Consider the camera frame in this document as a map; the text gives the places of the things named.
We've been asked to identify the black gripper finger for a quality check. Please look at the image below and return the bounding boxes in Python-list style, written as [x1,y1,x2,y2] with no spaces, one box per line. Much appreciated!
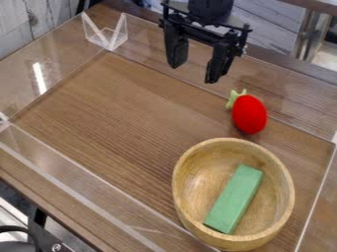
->
[163,23,189,69]
[206,42,235,84]

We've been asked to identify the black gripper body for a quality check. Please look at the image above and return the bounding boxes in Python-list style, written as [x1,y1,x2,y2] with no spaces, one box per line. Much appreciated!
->
[159,0,253,56]

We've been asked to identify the brown wooden bowl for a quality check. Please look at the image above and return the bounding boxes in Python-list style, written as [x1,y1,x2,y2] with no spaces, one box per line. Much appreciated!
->
[173,138,296,251]

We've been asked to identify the green rectangular block stick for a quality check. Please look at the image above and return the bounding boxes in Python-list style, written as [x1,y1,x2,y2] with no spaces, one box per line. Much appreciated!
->
[203,164,263,234]

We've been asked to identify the red felt strawberry toy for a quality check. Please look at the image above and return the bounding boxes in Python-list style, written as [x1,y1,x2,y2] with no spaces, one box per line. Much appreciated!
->
[225,90,267,135]

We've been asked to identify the clear acrylic tray walls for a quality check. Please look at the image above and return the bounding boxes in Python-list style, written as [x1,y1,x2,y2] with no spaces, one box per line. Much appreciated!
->
[0,15,337,252]

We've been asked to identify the clear acrylic corner bracket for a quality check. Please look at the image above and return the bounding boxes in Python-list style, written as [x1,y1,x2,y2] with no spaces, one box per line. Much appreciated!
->
[80,13,127,51]

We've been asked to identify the metal chair frame background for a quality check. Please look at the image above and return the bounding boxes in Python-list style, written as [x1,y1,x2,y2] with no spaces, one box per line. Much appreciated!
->
[281,0,337,62]

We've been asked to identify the black table leg bracket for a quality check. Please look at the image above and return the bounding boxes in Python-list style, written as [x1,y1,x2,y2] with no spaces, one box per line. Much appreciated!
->
[28,208,74,252]

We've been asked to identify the black cable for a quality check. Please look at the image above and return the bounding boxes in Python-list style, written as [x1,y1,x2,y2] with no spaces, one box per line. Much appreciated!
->
[0,225,35,244]

